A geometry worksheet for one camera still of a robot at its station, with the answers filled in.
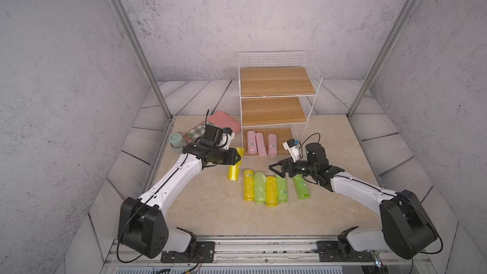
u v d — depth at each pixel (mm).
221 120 1198
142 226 404
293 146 756
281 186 875
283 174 737
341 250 649
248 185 869
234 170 788
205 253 727
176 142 958
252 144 1014
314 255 726
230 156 711
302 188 867
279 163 770
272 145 1007
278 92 740
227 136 750
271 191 850
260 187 858
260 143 1023
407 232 418
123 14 794
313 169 673
